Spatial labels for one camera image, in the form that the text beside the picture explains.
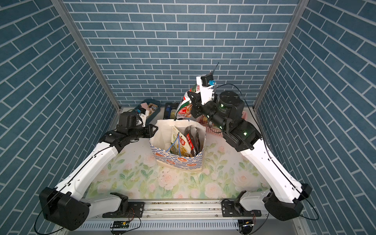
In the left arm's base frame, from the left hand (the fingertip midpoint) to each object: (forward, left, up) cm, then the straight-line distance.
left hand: (159, 127), depth 78 cm
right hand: (-4, -17, +28) cm, 33 cm away
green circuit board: (-40, +18, -28) cm, 52 cm away
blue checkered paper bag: (+1, +3, -20) cm, 20 cm away
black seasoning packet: (-6, -17, +2) cm, 18 cm away
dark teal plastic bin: (+42, +17, -19) cm, 49 cm away
